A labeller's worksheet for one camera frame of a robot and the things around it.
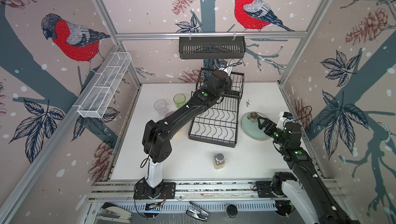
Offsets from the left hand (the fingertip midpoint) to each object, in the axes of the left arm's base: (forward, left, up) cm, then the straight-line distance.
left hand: (227, 75), depth 77 cm
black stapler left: (-53, +55, -35) cm, 84 cm away
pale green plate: (-13, -18, -34) cm, 40 cm away
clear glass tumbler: (+5, +42, -32) cm, 53 cm away
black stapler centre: (-54, +16, -33) cm, 65 cm away
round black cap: (-54, +2, -24) cm, 59 cm away
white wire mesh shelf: (-14, +63, -5) cm, 65 cm away
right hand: (-17, -19, -19) cm, 32 cm away
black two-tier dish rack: (-11, +2, -33) cm, 35 cm away
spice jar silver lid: (-33, +5, -25) cm, 42 cm away
